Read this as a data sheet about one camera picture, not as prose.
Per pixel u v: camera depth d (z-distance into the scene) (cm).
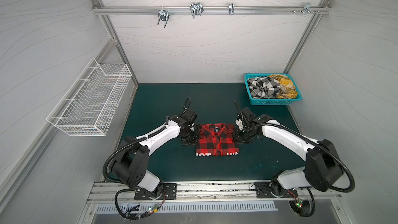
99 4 77
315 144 45
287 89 103
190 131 73
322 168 43
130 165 43
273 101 102
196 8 76
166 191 74
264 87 108
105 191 75
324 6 78
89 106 69
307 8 77
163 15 80
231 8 78
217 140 87
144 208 70
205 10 77
